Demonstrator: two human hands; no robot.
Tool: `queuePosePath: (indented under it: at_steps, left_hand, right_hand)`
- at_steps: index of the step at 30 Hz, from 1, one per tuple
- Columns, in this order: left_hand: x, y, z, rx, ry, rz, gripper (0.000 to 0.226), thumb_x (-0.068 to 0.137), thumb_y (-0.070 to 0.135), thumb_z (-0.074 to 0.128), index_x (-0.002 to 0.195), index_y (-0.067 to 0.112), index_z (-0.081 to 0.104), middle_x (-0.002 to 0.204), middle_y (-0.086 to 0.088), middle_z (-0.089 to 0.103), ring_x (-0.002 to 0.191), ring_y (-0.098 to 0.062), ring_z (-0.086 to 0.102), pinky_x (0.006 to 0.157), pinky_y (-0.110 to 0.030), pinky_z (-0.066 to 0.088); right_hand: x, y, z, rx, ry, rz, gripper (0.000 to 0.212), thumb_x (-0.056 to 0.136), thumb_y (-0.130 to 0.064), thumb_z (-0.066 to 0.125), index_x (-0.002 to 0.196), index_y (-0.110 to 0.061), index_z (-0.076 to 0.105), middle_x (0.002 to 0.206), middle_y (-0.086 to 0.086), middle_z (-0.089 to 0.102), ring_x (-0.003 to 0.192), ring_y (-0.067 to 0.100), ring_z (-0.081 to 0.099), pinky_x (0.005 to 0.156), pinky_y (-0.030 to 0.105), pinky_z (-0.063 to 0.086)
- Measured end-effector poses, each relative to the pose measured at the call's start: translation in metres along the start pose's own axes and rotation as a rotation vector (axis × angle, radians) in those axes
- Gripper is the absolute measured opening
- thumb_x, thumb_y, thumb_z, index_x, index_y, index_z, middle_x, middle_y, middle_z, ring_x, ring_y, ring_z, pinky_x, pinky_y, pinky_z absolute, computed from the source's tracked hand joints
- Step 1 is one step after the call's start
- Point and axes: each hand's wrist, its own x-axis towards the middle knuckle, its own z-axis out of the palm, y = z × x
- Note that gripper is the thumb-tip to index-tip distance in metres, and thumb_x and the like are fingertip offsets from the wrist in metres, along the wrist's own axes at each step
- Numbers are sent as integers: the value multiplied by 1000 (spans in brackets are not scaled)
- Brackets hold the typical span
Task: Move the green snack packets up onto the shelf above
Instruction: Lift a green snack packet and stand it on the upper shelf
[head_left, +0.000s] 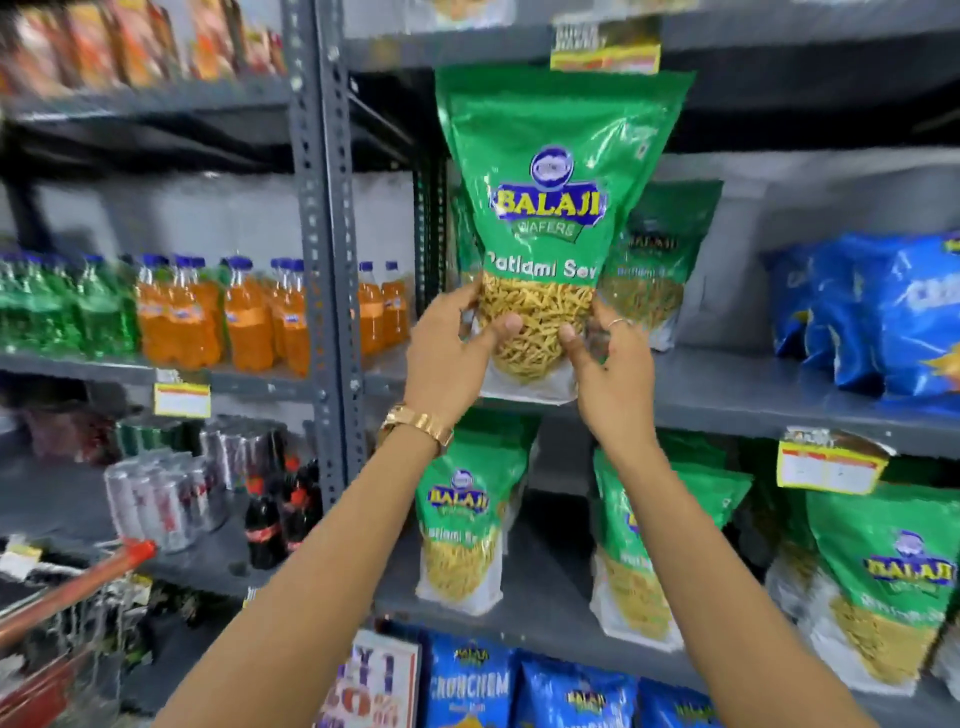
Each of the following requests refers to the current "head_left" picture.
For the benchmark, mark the group of silver drink cans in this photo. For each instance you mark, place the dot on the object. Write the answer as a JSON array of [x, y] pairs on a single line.
[[161, 502]]

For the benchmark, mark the yellow shelf price label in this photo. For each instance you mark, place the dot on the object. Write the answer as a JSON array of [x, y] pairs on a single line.
[[606, 49], [182, 400], [19, 561], [829, 466]]

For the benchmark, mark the person's right thumb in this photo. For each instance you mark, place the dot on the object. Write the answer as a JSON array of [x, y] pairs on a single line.
[[576, 349]]

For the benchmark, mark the grey metal shelving rack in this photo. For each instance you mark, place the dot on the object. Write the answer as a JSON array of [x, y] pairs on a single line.
[[326, 225]]

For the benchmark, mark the large green snack pouch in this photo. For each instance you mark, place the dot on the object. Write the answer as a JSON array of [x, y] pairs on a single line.
[[555, 172]]

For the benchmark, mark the person's left forearm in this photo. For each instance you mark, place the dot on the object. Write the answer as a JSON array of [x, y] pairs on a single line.
[[315, 592]]

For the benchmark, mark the row of orange soda bottles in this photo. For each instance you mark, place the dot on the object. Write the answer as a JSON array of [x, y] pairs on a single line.
[[247, 322]]

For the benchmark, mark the red shopping cart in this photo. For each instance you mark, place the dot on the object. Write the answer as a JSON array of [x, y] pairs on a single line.
[[67, 592]]

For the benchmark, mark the person's right forearm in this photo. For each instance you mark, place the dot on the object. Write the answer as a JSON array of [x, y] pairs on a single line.
[[720, 600]]

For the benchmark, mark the gold wrist watch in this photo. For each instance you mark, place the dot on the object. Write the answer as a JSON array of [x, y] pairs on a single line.
[[420, 424]]

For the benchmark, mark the person's left hand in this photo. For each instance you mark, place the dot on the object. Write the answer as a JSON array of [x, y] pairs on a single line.
[[439, 367]]

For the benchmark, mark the group of cola bottles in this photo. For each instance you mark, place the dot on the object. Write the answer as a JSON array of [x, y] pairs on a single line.
[[277, 517]]

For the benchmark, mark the row of green soda bottles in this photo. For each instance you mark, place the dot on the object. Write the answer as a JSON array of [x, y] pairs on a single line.
[[60, 311]]

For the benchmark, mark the red and white promotion sign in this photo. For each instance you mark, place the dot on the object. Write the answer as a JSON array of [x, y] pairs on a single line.
[[375, 686]]

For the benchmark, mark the group of dark drink cans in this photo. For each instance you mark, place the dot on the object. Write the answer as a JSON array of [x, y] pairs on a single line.
[[202, 442]]

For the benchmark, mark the person's left thumb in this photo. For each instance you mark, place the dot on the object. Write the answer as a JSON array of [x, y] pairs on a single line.
[[499, 332]]

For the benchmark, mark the blue snack packet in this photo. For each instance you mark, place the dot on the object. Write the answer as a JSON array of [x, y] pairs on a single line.
[[574, 697], [675, 709], [844, 315], [787, 300], [919, 315], [469, 686]]

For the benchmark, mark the person's right hand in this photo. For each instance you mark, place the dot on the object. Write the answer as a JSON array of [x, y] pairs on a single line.
[[619, 390]]

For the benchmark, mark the row of orange snack packets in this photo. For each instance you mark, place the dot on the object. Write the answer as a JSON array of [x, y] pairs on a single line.
[[112, 45]]

